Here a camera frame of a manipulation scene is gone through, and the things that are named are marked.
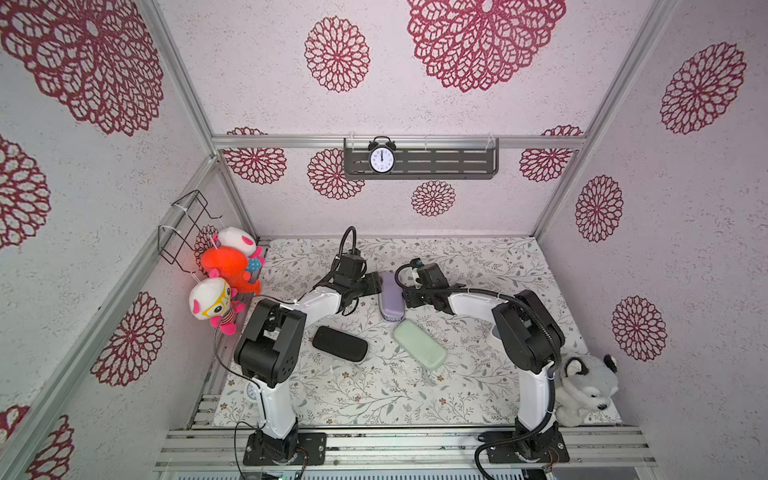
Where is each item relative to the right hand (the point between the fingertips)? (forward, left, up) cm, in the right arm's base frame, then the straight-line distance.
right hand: (410, 287), depth 101 cm
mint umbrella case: (-19, -3, -2) cm, 20 cm away
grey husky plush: (-36, -37, +14) cm, 53 cm away
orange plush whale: (-5, +53, +17) cm, 56 cm away
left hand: (-1, +11, +4) cm, 12 cm away
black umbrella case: (-20, +21, -2) cm, 30 cm away
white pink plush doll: (+6, +54, +16) cm, 56 cm away
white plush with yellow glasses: (-17, +54, +18) cm, 59 cm away
